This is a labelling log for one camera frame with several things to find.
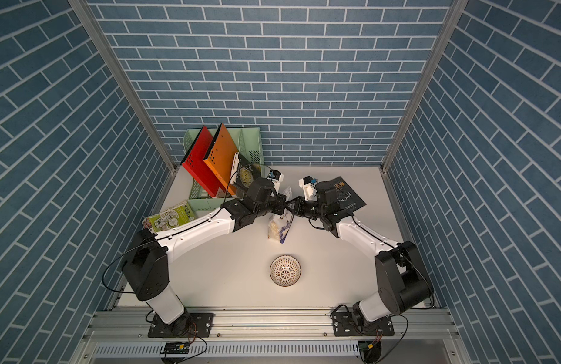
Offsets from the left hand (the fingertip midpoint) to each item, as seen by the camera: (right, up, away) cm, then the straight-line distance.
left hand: (292, 199), depth 83 cm
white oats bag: (-5, -9, 0) cm, 10 cm away
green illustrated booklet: (-53, -9, +13) cm, 55 cm away
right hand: (-3, -2, -1) cm, 4 cm away
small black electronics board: (-38, -48, -11) cm, 62 cm away
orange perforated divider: (-29, +17, +8) cm, 35 cm away
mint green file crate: (-21, +25, +22) cm, 39 cm away
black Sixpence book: (-21, +10, +14) cm, 28 cm away
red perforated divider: (-37, +13, +1) cm, 40 cm away
